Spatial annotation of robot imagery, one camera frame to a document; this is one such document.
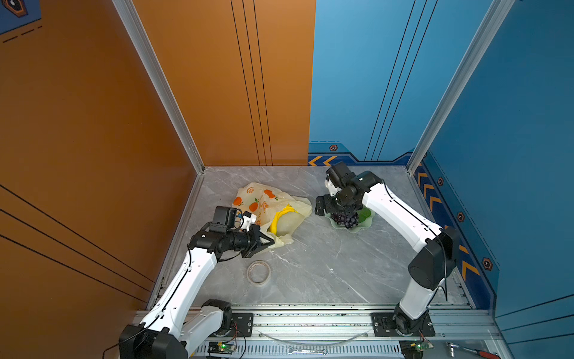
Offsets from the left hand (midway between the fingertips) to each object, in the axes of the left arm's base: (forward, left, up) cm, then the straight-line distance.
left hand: (275, 239), depth 74 cm
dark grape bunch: (+15, -29, -14) cm, 36 cm away
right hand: (+12, -18, -1) cm, 22 cm away
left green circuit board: (-29, +17, -19) cm, 38 cm away
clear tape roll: (-6, +11, -17) cm, 21 cm away
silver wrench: (-29, -16, -18) cm, 38 cm away
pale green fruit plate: (+12, -32, -13) cm, 37 cm away
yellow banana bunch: (+18, +1, -13) cm, 22 cm away
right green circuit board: (-28, -45, -19) cm, 56 cm away
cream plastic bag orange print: (+17, +6, -2) cm, 18 cm away
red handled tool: (-29, -65, -17) cm, 73 cm away
